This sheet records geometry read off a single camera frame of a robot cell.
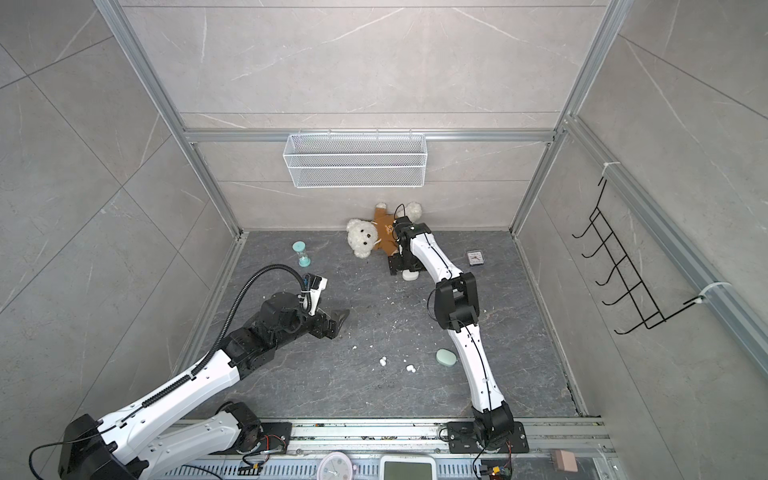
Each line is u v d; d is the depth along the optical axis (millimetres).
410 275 1032
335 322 673
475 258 1094
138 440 409
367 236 1068
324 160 1005
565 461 686
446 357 859
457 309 664
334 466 686
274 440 729
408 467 663
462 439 729
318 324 667
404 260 929
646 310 597
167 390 451
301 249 1028
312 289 647
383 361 855
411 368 839
